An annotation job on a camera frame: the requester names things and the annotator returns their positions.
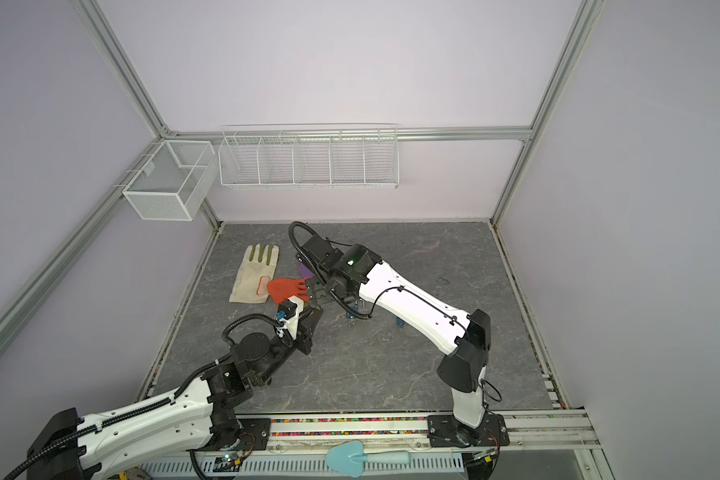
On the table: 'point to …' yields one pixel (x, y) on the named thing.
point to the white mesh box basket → (174, 182)
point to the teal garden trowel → (347, 457)
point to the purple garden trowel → (304, 271)
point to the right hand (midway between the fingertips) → (328, 291)
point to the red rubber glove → (281, 289)
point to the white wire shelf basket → (309, 156)
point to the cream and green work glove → (257, 269)
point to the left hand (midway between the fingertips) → (318, 312)
